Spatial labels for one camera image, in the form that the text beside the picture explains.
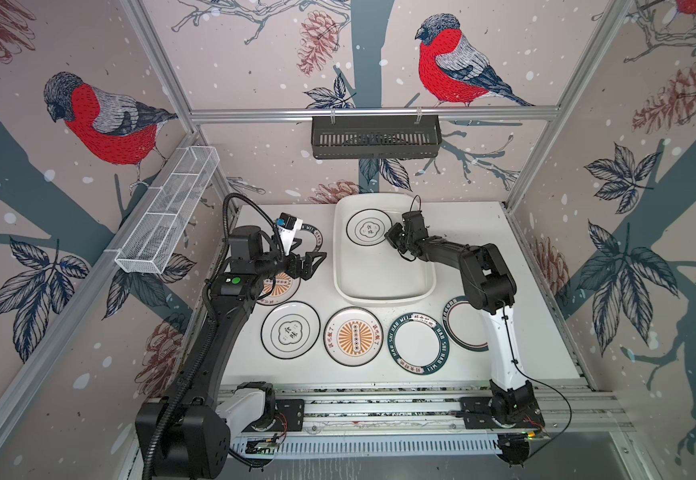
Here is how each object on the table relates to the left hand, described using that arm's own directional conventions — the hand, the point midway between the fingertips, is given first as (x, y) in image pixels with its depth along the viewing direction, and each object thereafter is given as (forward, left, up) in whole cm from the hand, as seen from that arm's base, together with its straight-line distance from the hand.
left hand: (309, 247), depth 74 cm
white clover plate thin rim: (+30, -17, -26) cm, 43 cm away
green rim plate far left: (+24, +5, -27) cm, 36 cm away
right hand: (+24, -22, -24) cm, 40 cm away
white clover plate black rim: (-11, +8, -27) cm, 30 cm away
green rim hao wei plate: (-15, -30, -28) cm, 44 cm away
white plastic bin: (+10, -16, -26) cm, 32 cm away
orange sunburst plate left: (+4, +12, -28) cm, 30 cm away
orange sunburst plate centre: (-13, -11, -27) cm, 32 cm away
